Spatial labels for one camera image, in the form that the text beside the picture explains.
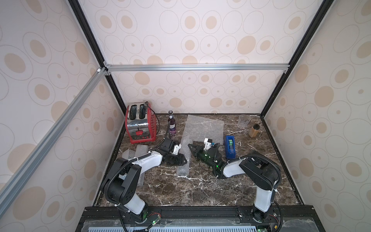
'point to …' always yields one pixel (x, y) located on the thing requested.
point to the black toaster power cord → (148, 104)
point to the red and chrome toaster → (141, 123)
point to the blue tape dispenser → (230, 147)
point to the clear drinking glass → (243, 121)
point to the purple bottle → (172, 123)
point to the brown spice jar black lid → (253, 131)
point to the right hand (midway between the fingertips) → (192, 143)
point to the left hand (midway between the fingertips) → (187, 160)
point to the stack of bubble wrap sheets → (197, 129)
